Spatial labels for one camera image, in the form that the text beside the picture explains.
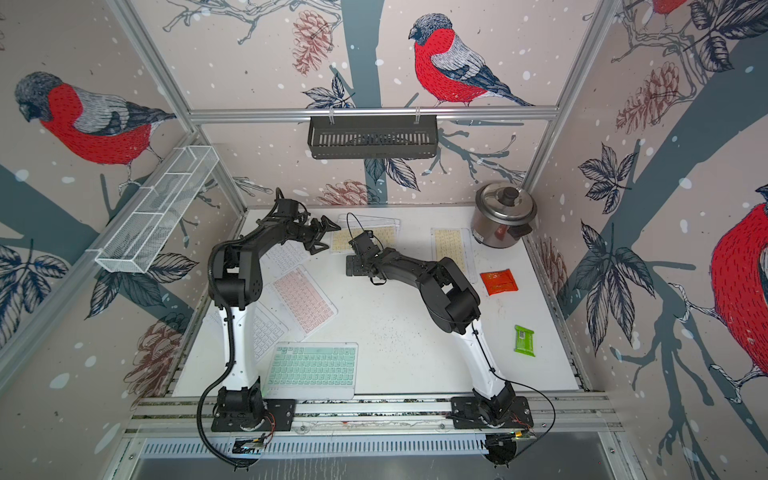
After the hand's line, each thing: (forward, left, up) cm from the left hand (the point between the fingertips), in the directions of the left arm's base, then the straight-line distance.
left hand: (338, 230), depth 103 cm
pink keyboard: (-23, +10, -8) cm, 27 cm away
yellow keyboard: (+4, -16, -6) cm, 17 cm away
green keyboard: (-45, +2, -7) cm, 46 cm away
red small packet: (-17, -55, -8) cm, 58 cm away
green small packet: (-37, -57, -6) cm, 68 cm away
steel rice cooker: (-1, -55, +10) cm, 56 cm away
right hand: (-10, -8, -7) cm, 14 cm away
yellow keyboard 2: (0, -42, -8) cm, 43 cm away
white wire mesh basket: (-23, +44, +23) cm, 55 cm away
